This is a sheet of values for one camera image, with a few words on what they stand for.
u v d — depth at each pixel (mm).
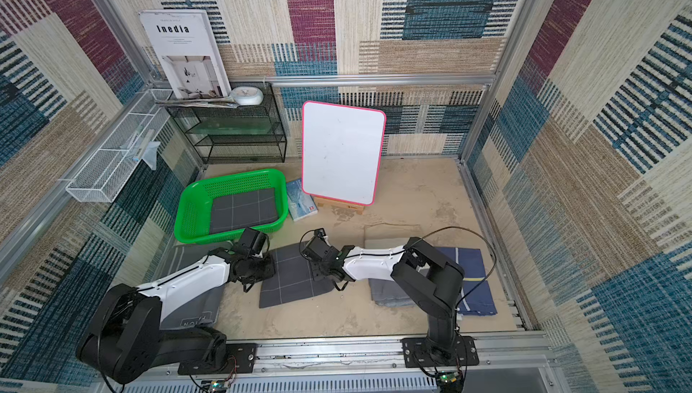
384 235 972
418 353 729
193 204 1012
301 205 1047
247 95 896
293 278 879
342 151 916
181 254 916
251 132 940
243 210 1024
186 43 766
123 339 415
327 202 1017
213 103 806
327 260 687
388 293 827
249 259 674
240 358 730
